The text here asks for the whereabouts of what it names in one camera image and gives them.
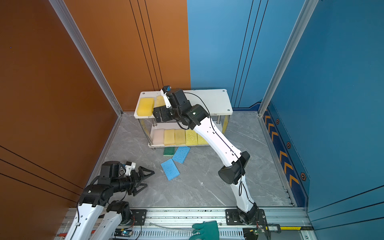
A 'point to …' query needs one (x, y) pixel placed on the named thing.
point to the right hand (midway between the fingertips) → (160, 110)
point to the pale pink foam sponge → (158, 137)
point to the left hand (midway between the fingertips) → (151, 177)
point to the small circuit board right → (250, 233)
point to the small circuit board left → (123, 232)
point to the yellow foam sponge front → (169, 137)
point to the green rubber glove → (207, 230)
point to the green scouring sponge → (169, 151)
